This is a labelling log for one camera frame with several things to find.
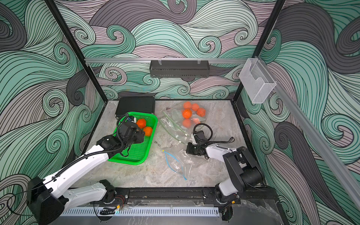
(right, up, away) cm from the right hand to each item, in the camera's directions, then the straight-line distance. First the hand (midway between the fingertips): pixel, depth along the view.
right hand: (186, 150), depth 91 cm
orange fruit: (-25, +13, -3) cm, 28 cm away
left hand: (-28, +14, -11) cm, 34 cm away
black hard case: (-38, +31, +22) cm, 54 cm away
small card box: (-14, +28, +23) cm, 39 cm away
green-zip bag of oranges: (-5, +19, +8) cm, 21 cm away
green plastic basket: (-31, -1, -2) cm, 31 cm away
